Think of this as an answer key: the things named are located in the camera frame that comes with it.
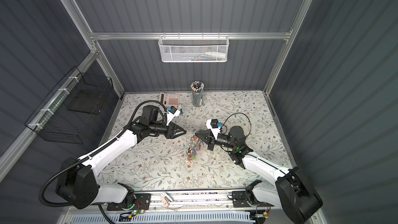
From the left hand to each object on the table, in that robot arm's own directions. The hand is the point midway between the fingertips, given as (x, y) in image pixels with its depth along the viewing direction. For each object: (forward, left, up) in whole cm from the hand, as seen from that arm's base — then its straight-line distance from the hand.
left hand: (184, 131), depth 78 cm
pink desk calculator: (+38, +13, -17) cm, 43 cm away
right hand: (-5, -7, +3) cm, 9 cm away
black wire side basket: (+6, +54, +9) cm, 55 cm away
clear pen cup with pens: (+32, -8, 0) cm, 33 cm away
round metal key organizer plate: (-10, -3, -1) cm, 10 cm away
